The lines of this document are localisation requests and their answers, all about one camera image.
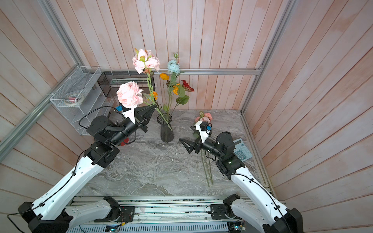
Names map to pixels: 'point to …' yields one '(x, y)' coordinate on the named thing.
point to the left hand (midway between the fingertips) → (156, 107)
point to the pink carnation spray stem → (205, 168)
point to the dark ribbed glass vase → (166, 134)
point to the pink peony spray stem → (209, 166)
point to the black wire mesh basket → (110, 81)
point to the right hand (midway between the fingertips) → (186, 133)
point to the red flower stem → (182, 98)
